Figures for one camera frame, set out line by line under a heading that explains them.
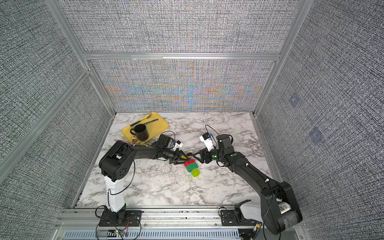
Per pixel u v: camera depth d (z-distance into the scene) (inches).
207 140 29.3
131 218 28.9
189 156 36.2
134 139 39.5
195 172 33.7
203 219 29.5
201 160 29.0
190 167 34.0
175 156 32.9
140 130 38.6
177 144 36.0
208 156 28.6
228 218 28.8
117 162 21.1
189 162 35.2
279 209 16.1
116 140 41.1
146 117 46.1
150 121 44.6
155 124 44.4
